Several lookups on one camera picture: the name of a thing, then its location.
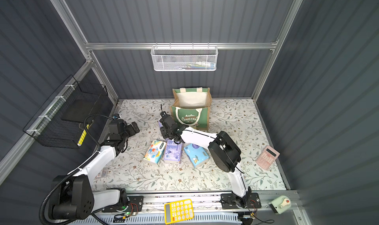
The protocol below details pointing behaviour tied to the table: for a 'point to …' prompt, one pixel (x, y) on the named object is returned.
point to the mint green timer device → (281, 204)
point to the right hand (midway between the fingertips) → (166, 127)
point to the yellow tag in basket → (82, 137)
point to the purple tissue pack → (173, 152)
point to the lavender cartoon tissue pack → (160, 124)
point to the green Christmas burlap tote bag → (191, 107)
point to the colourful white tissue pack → (155, 153)
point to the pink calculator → (267, 158)
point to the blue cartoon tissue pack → (197, 155)
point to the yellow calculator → (178, 211)
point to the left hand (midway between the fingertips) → (130, 126)
